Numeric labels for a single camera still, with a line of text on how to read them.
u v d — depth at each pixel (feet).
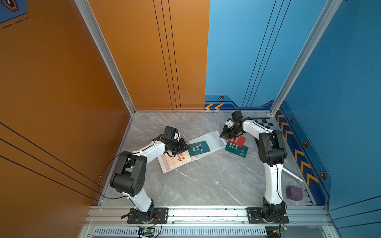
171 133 2.48
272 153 1.93
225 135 3.02
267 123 3.56
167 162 2.92
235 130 2.90
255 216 2.38
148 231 2.34
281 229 2.28
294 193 2.48
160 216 2.40
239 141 3.36
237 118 2.84
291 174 2.78
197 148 3.14
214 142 3.36
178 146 2.64
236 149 3.23
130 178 1.53
